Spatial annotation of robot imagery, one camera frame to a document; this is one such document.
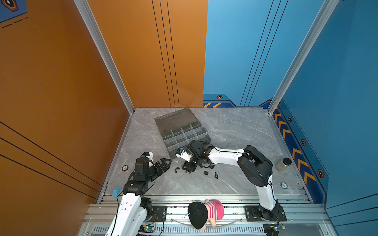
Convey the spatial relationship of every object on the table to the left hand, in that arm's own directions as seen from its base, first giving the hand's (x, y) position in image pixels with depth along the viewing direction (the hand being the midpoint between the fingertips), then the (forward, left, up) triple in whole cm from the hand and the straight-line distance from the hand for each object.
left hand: (166, 162), depth 82 cm
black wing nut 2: (+2, -26, -8) cm, 28 cm away
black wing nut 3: (-4, -28, -9) cm, 30 cm away
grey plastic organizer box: (+29, -5, -4) cm, 29 cm away
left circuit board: (-29, +7, -10) cm, 32 cm away
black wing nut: (+1, -5, -9) cm, 10 cm away
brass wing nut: (+17, 0, -8) cm, 19 cm away
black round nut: (-2, -22, -8) cm, 24 cm away
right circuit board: (-29, -54, -10) cm, 62 cm away
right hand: (+2, -9, -8) cm, 12 cm away
